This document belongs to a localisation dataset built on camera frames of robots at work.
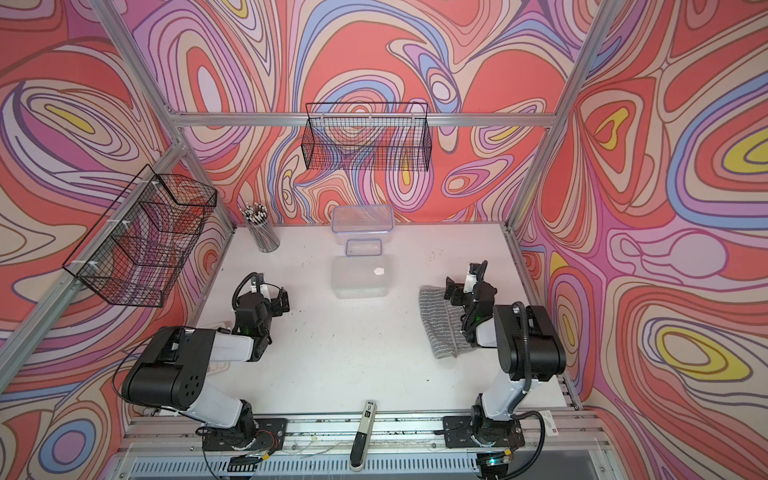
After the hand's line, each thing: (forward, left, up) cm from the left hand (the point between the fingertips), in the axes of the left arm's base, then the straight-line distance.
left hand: (271, 290), depth 93 cm
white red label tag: (-37, -78, -5) cm, 86 cm away
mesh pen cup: (+21, +7, +11) cm, 25 cm away
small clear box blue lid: (+20, -28, -1) cm, 35 cm away
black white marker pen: (-40, -31, -4) cm, 51 cm away
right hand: (+3, -62, -2) cm, 62 cm away
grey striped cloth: (-8, -55, -6) cm, 56 cm away
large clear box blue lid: (+37, -27, -6) cm, 46 cm away
